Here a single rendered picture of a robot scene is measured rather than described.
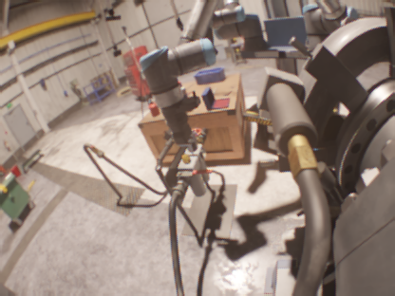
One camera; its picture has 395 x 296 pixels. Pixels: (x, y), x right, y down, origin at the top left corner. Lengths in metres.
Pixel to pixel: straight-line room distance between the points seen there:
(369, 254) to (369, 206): 0.08
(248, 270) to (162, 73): 0.92
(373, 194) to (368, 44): 0.36
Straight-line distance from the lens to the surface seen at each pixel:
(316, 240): 0.19
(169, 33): 10.04
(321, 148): 0.54
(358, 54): 0.51
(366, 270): 0.33
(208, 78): 1.86
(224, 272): 0.98
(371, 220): 0.33
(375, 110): 0.50
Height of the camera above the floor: 0.94
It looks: 33 degrees down
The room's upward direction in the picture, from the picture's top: 19 degrees counter-clockwise
